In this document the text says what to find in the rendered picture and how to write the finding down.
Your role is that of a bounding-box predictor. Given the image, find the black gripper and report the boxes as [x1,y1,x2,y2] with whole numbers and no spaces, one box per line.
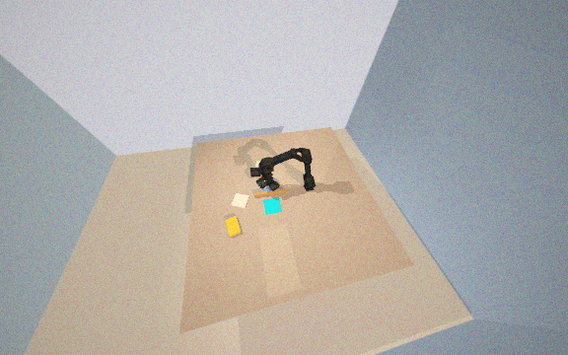
[264,174,280,191]

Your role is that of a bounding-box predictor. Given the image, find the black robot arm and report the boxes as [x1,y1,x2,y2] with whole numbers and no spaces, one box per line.
[250,148,316,191]

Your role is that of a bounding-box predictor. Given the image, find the yellow rectangular block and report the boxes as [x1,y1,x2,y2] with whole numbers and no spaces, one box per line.
[226,216,241,237]

